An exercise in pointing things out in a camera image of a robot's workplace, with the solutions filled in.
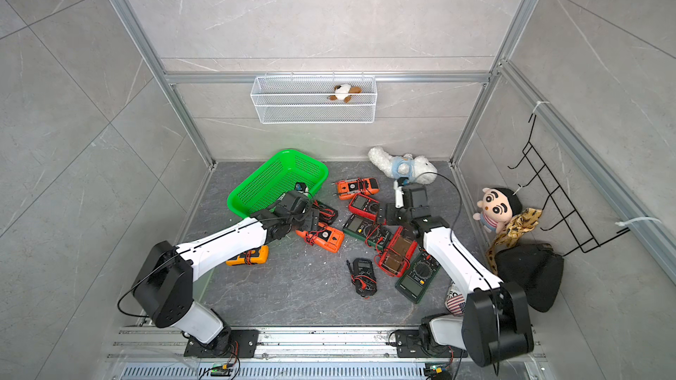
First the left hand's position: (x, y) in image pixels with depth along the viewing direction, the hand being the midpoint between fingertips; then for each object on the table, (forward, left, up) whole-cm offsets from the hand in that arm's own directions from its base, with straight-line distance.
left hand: (310, 210), depth 88 cm
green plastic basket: (+27, +17, -11) cm, 34 cm away
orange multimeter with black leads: (-7, -6, -9) cm, 13 cm away
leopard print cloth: (-14, -61, +5) cm, 63 cm away
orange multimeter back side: (+16, -13, -9) cm, 22 cm away
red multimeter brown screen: (-14, -29, -9) cm, 33 cm away
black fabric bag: (-26, -59, +11) cm, 65 cm away
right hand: (-1, -28, +2) cm, 28 cm away
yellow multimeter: (-12, +18, -8) cm, 23 cm away
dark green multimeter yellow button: (-4, -20, -9) cm, 22 cm away
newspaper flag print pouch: (-28, -45, -10) cm, 54 cm away
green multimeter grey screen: (-21, -35, -11) cm, 42 cm away
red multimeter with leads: (+6, -20, -8) cm, 22 cm away
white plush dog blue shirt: (+21, -37, -1) cm, 43 cm away
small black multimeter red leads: (-21, -17, -8) cm, 28 cm away
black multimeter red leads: (+4, -5, -9) cm, 11 cm away
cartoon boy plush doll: (-5, -60, +6) cm, 60 cm away
